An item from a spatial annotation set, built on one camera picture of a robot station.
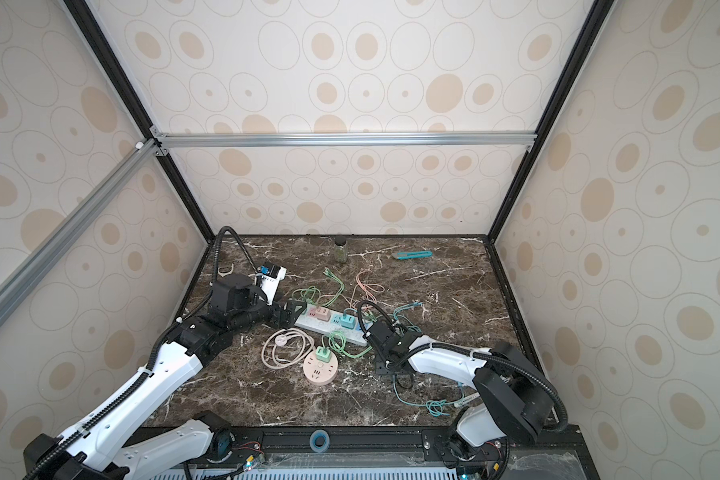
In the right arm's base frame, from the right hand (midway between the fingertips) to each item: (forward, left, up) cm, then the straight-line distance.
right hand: (387, 363), depth 88 cm
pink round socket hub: (-3, +20, +3) cm, 20 cm away
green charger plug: (0, +18, +8) cm, 20 cm away
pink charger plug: (+12, +19, +8) cm, 24 cm away
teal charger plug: (+10, +11, +7) cm, 17 cm away
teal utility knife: (+41, -11, +2) cm, 43 cm away
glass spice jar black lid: (+39, +15, +8) cm, 43 cm away
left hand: (+8, +22, +25) cm, 34 cm away
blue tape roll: (-20, +18, +1) cm, 27 cm away
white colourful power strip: (+12, +18, +5) cm, 22 cm away
